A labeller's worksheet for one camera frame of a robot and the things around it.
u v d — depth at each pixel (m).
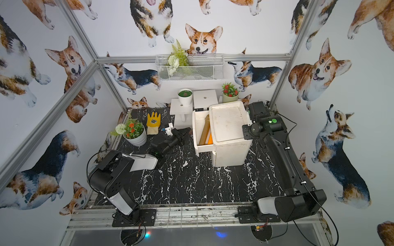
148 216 0.74
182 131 0.81
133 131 0.90
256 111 0.55
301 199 0.38
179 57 0.82
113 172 0.49
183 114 1.06
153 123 1.10
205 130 0.86
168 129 0.84
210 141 0.79
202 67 0.92
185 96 0.95
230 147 0.74
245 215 0.73
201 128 0.89
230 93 0.93
